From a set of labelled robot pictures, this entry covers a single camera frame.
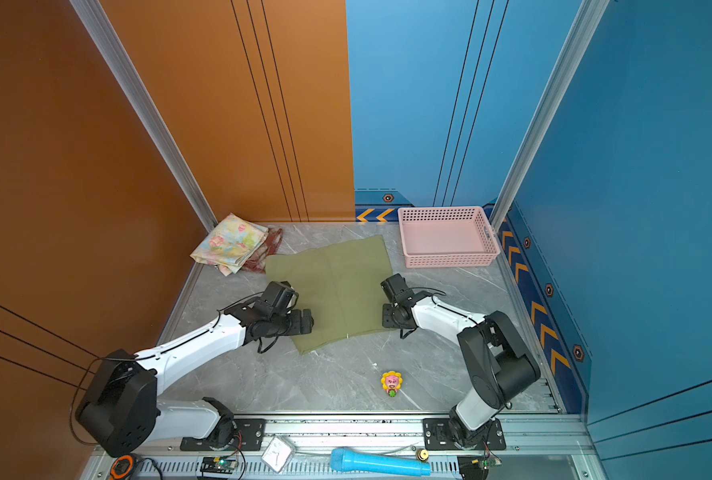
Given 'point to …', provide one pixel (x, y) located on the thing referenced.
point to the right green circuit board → (491, 462)
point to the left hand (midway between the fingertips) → (303, 320)
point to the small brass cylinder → (422, 455)
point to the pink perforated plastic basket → (447, 237)
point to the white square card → (277, 454)
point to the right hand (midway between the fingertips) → (389, 319)
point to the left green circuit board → (222, 465)
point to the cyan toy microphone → (341, 459)
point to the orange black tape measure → (121, 467)
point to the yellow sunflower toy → (392, 382)
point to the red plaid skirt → (269, 247)
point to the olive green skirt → (341, 286)
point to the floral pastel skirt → (229, 243)
